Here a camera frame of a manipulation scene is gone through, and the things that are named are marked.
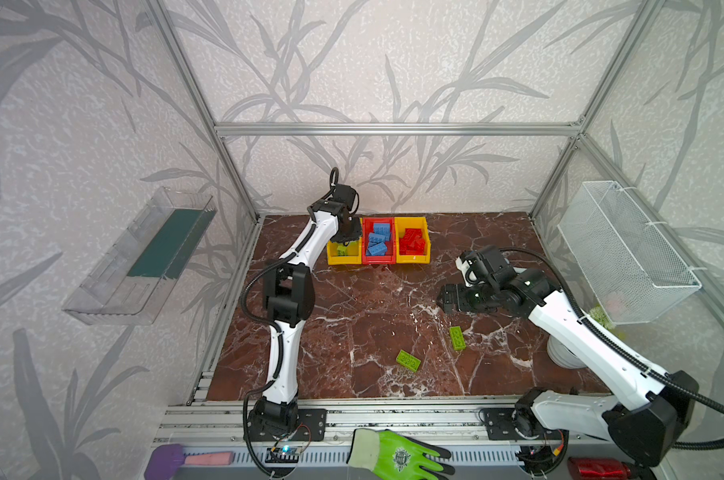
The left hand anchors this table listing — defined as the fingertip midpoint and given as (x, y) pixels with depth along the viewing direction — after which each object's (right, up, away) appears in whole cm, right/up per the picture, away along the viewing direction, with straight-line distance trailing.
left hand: (357, 225), depth 99 cm
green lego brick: (-6, -9, +6) cm, 12 cm away
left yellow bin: (-1, -9, +4) cm, 10 cm away
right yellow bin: (+16, +1, +14) cm, 21 cm away
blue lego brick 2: (+7, -8, +6) cm, 12 cm away
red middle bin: (+3, 0, +12) cm, 12 cm away
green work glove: (+11, -56, -30) cm, 64 cm away
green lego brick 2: (+30, -34, -12) cm, 47 cm away
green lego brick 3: (+16, -39, -16) cm, 45 cm away
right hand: (+26, -18, -22) cm, 39 cm away
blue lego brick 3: (+6, -4, +12) cm, 14 cm away
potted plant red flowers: (+65, -24, -22) cm, 73 cm away
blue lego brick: (+8, -1, +11) cm, 14 cm away
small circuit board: (-16, -57, -27) cm, 65 cm away
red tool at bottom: (+56, -59, -29) cm, 86 cm away
